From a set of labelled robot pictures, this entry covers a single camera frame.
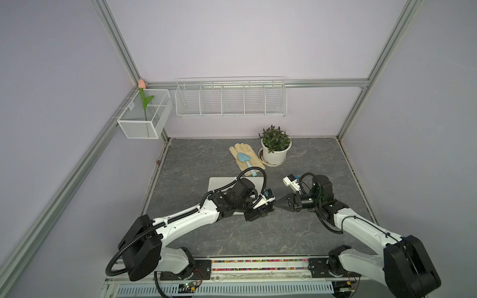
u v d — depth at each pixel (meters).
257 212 0.69
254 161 1.09
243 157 1.08
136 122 0.75
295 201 0.68
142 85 0.90
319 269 0.74
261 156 1.10
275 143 0.95
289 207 0.71
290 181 0.74
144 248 0.41
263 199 0.66
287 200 0.72
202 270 0.74
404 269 0.40
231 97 1.04
